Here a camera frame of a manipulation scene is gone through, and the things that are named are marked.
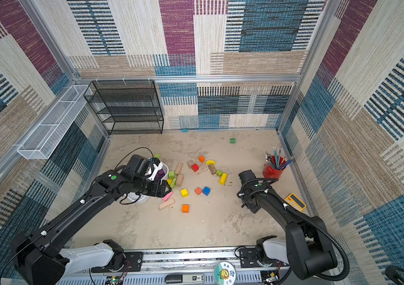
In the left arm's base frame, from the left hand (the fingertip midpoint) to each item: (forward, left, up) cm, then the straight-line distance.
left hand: (165, 188), depth 76 cm
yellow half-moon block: (+24, -21, -14) cm, 34 cm away
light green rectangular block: (+30, +11, -16) cm, 36 cm away
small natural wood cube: (+23, -9, -15) cm, 29 cm away
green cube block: (+15, +1, -14) cm, 21 cm away
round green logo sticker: (-29, -23, -9) cm, 38 cm away
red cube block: (+21, -11, -16) cm, 29 cm away
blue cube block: (+7, -18, -17) cm, 25 cm away
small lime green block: (+17, -25, -15) cm, 34 cm away
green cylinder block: (+41, -35, -16) cm, 57 cm away
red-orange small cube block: (+7, -13, -17) cm, 23 cm away
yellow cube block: (+5, -7, -14) cm, 17 cm away
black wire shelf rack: (+55, +30, +1) cm, 63 cm away
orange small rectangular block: (+27, -15, -15) cm, 34 cm away
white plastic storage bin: (-8, +8, +8) cm, 14 cm away
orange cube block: (-2, -7, -17) cm, 18 cm away
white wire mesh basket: (+13, +47, +17) cm, 52 cm away
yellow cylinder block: (+13, -27, -15) cm, 33 cm away
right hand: (0, -38, -15) cm, 40 cm away
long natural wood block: (+1, +2, -16) cm, 17 cm away
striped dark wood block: (+20, -21, -16) cm, 33 cm away
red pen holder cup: (+12, -50, -9) cm, 53 cm away
